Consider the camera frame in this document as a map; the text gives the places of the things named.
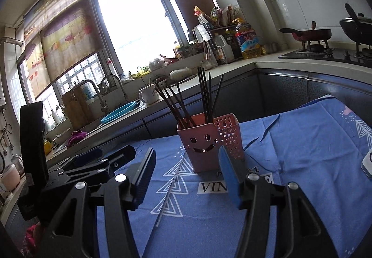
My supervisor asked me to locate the hanging steel cleaver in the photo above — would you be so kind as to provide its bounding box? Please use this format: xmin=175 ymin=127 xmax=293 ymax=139
xmin=193 ymin=23 xmax=217 ymax=68

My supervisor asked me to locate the small patterned bowl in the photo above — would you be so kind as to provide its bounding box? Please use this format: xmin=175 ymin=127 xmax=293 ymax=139
xmin=157 ymin=77 xmax=173 ymax=89

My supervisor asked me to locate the pink cloth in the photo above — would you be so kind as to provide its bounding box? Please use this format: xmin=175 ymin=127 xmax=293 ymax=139
xmin=67 ymin=130 xmax=88 ymax=149

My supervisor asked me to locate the row of spice jars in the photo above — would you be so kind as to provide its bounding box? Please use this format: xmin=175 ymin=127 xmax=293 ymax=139
xmin=176 ymin=44 xmax=198 ymax=59

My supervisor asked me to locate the white and blue container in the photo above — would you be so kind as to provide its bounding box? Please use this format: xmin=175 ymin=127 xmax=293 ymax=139
xmin=81 ymin=84 xmax=94 ymax=99

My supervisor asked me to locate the pile of snack bags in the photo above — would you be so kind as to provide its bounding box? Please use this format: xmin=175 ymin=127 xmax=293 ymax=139
xmin=194 ymin=5 xmax=242 ymax=27

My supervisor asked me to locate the pink kettle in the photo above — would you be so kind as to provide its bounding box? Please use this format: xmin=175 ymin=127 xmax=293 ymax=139
xmin=0 ymin=163 xmax=21 ymax=192

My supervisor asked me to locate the blue plastic basin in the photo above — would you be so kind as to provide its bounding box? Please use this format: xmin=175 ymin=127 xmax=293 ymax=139
xmin=100 ymin=102 xmax=140 ymax=124

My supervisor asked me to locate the curved steel faucet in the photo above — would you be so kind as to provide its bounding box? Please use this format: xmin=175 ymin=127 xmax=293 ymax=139
xmin=100 ymin=73 xmax=129 ymax=103

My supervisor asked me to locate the bundle of wooden chopsticks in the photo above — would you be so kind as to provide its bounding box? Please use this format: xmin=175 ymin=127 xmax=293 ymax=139
xmin=153 ymin=66 xmax=224 ymax=128

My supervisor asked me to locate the black gas stove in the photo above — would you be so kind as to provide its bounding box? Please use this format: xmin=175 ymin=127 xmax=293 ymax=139
xmin=278 ymin=40 xmax=372 ymax=68

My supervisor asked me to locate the metal spice rack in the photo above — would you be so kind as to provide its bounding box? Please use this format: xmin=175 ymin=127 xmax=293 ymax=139
xmin=203 ymin=24 xmax=242 ymax=62

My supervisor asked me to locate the white mug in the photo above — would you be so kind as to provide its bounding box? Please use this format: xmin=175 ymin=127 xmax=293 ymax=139
xmin=139 ymin=85 xmax=160 ymax=105

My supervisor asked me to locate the wooden cutting board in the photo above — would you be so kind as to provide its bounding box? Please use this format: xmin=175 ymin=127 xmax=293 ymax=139
xmin=62 ymin=87 xmax=94 ymax=131

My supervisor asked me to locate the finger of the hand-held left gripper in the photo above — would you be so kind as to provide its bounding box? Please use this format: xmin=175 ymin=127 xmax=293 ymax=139
xmin=49 ymin=148 xmax=103 ymax=173
xmin=43 ymin=145 xmax=136 ymax=189

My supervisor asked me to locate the small white square device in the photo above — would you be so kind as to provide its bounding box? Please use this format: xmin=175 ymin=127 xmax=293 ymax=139
xmin=360 ymin=150 xmax=372 ymax=180

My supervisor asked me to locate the brown board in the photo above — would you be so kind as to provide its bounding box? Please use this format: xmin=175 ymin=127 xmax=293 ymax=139
xmin=170 ymin=0 xmax=219 ymax=40

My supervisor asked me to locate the white dough lump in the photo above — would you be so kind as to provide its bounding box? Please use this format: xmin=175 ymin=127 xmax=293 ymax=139
xmin=169 ymin=69 xmax=192 ymax=80

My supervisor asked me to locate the kitchen window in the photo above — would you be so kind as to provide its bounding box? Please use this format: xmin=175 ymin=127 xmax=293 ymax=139
xmin=87 ymin=0 xmax=192 ymax=78

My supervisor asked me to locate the glass pot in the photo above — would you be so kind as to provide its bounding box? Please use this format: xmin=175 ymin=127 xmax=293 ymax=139
xmin=11 ymin=153 xmax=25 ymax=175

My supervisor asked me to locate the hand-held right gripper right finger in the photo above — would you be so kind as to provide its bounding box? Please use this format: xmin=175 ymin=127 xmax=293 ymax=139
xmin=219 ymin=146 xmax=339 ymax=258

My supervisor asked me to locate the angular steel faucet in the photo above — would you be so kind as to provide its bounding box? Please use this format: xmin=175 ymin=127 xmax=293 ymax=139
xmin=70 ymin=79 xmax=109 ymax=113

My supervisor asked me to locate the blue printed tablecloth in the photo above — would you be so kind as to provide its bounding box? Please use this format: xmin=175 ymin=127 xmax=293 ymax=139
xmin=96 ymin=95 xmax=372 ymax=258

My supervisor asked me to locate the red frying pan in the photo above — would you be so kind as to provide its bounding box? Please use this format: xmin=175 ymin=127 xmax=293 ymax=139
xmin=279 ymin=21 xmax=332 ymax=42

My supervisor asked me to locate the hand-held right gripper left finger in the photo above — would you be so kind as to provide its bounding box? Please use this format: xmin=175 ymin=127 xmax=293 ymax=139
xmin=43 ymin=148 xmax=156 ymax=258

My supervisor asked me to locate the kitchen counter with cabinets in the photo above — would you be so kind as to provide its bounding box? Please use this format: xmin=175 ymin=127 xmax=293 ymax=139
xmin=6 ymin=52 xmax=372 ymax=218

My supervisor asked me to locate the black wok with lid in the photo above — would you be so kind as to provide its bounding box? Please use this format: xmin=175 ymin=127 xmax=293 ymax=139
xmin=339 ymin=3 xmax=372 ymax=43

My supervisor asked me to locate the pink plastic chopstick holder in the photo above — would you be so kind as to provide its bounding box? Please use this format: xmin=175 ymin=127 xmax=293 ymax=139
xmin=177 ymin=113 xmax=245 ymax=174

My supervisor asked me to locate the yellow cooking oil bottle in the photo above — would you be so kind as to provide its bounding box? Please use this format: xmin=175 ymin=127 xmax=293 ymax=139
xmin=235 ymin=18 xmax=262 ymax=60

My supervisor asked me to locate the white plastic jug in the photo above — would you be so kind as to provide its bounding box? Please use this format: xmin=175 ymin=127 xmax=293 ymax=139
xmin=215 ymin=36 xmax=234 ymax=64

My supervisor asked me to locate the white bottle with red cap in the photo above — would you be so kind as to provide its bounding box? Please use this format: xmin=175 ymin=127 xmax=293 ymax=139
xmin=106 ymin=57 xmax=115 ymax=79

